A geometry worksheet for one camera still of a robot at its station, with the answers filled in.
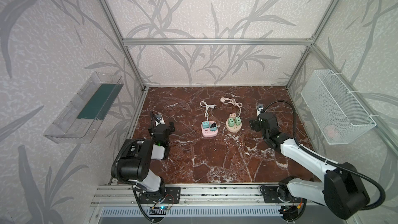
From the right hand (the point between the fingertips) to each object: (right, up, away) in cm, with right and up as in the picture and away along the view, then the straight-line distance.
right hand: (261, 112), depth 87 cm
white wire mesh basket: (+23, -1, -25) cm, 34 cm away
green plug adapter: (-16, -7, +6) cm, 19 cm away
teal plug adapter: (-32, -8, +4) cm, 33 cm away
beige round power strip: (-14, -11, +7) cm, 19 cm away
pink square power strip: (-30, -11, +6) cm, 32 cm away
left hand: (-58, -3, +6) cm, 58 cm away
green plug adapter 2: (-13, -6, +6) cm, 15 cm away
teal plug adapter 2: (-27, -11, +6) cm, 30 cm away
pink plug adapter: (-15, -3, +9) cm, 18 cm away
